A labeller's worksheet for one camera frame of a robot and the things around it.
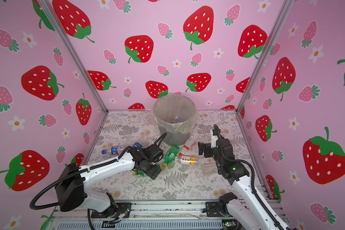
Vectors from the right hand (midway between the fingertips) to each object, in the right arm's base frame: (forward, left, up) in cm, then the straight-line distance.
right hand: (206, 141), depth 77 cm
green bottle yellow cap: (-15, +38, -18) cm, 45 cm away
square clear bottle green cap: (-6, -5, -21) cm, 23 cm away
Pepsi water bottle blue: (-4, +56, -14) cm, 58 cm away
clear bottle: (+25, +19, -12) cm, 34 cm away
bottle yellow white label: (-4, +11, -16) cm, 20 cm away
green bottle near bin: (-3, +20, -15) cm, 25 cm away
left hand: (-13, +29, -14) cm, 35 cm away
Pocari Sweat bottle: (+2, +44, -14) cm, 46 cm away
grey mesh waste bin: (+7, +19, -9) cm, 23 cm away
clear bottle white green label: (+6, +36, -15) cm, 39 cm away
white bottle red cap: (+13, +8, -16) cm, 22 cm away
